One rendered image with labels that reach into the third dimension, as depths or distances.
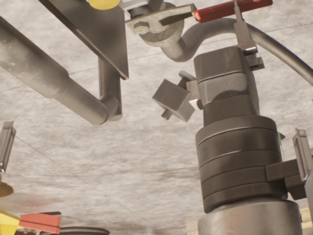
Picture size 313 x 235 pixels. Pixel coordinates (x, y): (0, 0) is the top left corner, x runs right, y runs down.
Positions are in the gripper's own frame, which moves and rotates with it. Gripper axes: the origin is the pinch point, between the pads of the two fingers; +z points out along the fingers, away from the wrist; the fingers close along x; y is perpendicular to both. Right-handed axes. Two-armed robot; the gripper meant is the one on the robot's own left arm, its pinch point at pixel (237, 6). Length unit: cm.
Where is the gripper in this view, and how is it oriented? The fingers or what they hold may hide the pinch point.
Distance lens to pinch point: 51.5
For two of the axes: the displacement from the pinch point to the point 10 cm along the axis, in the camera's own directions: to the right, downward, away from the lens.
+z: -0.9, -9.1, 3.9
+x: 3.7, 3.4, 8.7
